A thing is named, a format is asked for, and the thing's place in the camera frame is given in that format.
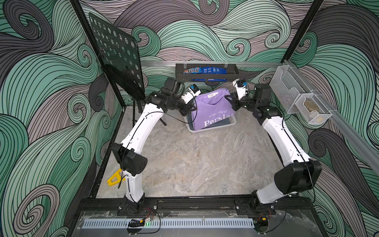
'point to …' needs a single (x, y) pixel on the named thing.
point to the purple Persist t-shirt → (210, 107)
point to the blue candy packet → (205, 70)
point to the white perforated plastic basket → (209, 129)
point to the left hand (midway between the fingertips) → (195, 105)
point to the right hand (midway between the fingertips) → (230, 94)
